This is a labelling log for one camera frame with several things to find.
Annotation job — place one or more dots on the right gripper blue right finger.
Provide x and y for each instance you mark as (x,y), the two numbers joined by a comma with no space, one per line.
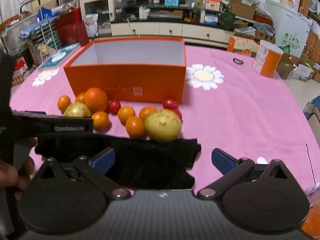
(223,161)

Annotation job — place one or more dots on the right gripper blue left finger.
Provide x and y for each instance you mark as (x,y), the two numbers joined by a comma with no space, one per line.
(103,161)

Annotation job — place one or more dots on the small orange kumquat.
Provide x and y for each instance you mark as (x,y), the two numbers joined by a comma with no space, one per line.
(124,113)
(80,98)
(135,127)
(146,111)
(63,102)
(100,120)

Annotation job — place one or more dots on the large yellow potato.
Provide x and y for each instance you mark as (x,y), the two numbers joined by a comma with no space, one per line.
(163,125)

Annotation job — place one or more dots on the red cherry tomato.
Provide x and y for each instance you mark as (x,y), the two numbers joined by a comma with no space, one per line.
(178,113)
(170,104)
(114,106)

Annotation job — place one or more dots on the small yellow potato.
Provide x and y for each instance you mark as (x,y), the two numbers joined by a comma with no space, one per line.
(78,110)

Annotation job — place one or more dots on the large orange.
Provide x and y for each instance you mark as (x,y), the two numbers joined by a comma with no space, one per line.
(96,100)

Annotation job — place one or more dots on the person left hand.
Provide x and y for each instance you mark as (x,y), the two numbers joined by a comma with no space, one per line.
(10,176)

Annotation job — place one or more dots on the pink flower tablecloth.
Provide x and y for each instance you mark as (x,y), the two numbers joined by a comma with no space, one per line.
(238,110)

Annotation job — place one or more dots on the orange cardboard box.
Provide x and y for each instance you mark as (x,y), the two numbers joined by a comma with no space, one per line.
(142,69)

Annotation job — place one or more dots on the teal book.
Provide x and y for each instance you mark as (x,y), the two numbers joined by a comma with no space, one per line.
(60,56)

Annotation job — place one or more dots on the orange white canister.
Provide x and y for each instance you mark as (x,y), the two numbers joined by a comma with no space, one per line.
(267,59)

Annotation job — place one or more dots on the orange white carton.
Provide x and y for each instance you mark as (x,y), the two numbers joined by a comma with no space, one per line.
(242,46)

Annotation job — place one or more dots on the white tv cabinet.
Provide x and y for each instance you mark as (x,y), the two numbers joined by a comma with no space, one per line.
(191,33)

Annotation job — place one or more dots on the red gift bag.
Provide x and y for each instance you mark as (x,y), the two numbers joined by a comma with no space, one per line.
(71,28)

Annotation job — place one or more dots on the white glass door cabinet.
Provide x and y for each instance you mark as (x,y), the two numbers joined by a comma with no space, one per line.
(104,9)

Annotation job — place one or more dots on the wire rack cart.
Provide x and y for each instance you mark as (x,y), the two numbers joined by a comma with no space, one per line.
(24,28)

